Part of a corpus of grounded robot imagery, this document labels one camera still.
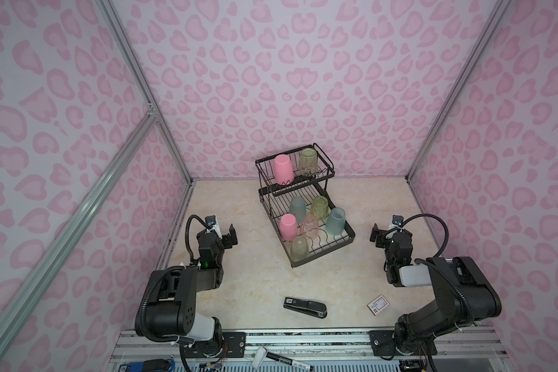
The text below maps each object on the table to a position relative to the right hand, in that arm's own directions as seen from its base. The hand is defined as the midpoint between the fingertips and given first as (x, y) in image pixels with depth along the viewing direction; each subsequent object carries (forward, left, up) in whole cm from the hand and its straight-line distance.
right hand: (389, 224), depth 93 cm
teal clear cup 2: (+2, +21, -1) cm, 21 cm away
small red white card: (-29, +8, -7) cm, 31 cm away
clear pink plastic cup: (0, +31, -2) cm, 31 cm away
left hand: (-2, +66, +3) cm, 66 cm away
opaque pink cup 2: (-3, +40, +2) cm, 40 cm away
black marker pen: (-44, +47, -2) cm, 64 cm away
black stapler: (-31, +31, -2) cm, 44 cm away
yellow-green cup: (+16, +32, +18) cm, 40 cm away
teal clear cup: (+7, +36, +1) cm, 37 cm away
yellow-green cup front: (-12, +36, +3) cm, 38 cm away
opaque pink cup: (+11, +42, +19) cm, 47 cm away
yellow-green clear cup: (+8, +27, 0) cm, 28 cm away
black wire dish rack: (+5, +38, +14) cm, 41 cm away
